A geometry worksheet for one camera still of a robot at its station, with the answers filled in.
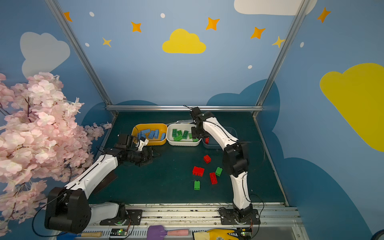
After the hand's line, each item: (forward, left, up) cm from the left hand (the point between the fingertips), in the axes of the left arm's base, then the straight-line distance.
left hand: (156, 157), depth 82 cm
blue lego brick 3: (+25, +10, -11) cm, 29 cm away
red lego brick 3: (-3, -24, -11) cm, 27 cm away
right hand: (+17, -24, -1) cm, 29 cm away
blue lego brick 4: (+24, +6, -10) cm, 27 cm away
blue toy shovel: (-35, +35, -11) cm, 51 cm away
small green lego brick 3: (+25, -19, -13) cm, 34 cm away
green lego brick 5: (-12, -23, -10) cm, 28 cm away
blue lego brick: (+23, +17, -11) cm, 31 cm away
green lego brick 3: (+18, -22, -9) cm, 30 cm away
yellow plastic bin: (+30, +2, -11) cm, 32 cm away
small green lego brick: (+25, -11, -11) cm, 30 cm away
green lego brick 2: (+25, -15, -12) cm, 31 cm away
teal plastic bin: (+18, -33, -12) cm, 39 cm away
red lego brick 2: (+5, -30, -11) cm, 32 cm away
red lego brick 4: (-8, -33, -11) cm, 36 cm away
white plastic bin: (+17, -14, -10) cm, 24 cm away
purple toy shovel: (-34, -5, -11) cm, 36 cm away
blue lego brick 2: (+25, +14, -9) cm, 30 cm away
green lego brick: (+25, -7, -10) cm, 28 cm away
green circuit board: (-34, +15, -13) cm, 39 cm away
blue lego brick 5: (+22, +1, -10) cm, 24 cm away
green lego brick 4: (-3, -36, -11) cm, 38 cm away
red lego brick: (+18, -30, -9) cm, 37 cm away
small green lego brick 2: (+21, -10, -11) cm, 26 cm away
